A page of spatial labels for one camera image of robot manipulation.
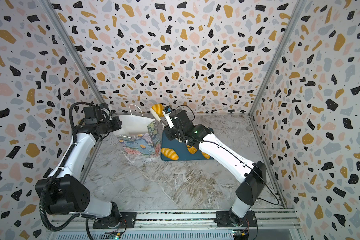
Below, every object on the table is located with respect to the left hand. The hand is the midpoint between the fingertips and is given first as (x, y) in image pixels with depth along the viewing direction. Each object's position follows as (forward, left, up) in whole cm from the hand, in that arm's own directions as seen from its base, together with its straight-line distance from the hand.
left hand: (120, 118), depth 81 cm
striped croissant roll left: (-8, -25, -24) cm, 36 cm away
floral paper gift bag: (-11, -10, -2) cm, 15 cm away
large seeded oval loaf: (-6, -39, -24) cm, 47 cm away
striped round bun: (-1, -22, +8) cm, 23 cm away
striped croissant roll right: (-9, -48, -24) cm, 54 cm away
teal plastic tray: (-4, -32, -26) cm, 41 cm away
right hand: (-8, -25, +5) cm, 27 cm away
